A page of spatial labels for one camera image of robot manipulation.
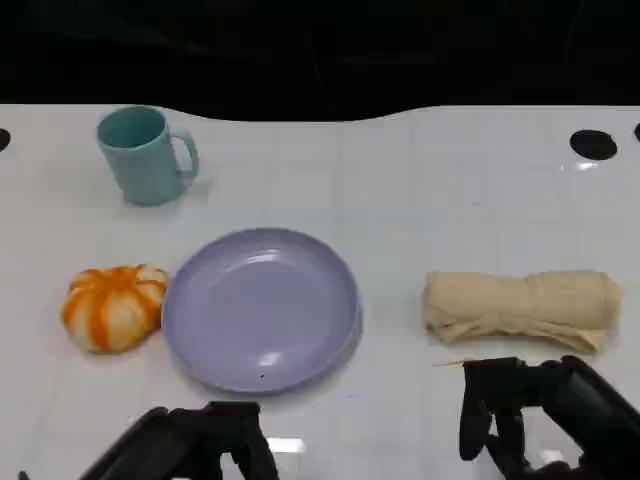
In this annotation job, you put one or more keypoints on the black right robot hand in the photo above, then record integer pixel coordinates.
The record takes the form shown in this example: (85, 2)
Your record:
(575, 400)

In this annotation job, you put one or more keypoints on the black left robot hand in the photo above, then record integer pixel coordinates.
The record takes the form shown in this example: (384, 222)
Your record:
(200, 445)

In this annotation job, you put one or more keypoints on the beige towel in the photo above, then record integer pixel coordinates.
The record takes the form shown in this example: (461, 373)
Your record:
(520, 305)

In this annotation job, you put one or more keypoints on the lilac plate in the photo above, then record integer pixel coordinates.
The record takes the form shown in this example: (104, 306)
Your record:
(260, 310)

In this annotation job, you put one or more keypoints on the orange and white bread roll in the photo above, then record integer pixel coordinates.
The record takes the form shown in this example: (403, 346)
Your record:
(112, 310)

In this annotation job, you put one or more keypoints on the pale green mug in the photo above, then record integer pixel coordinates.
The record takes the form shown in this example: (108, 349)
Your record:
(140, 160)

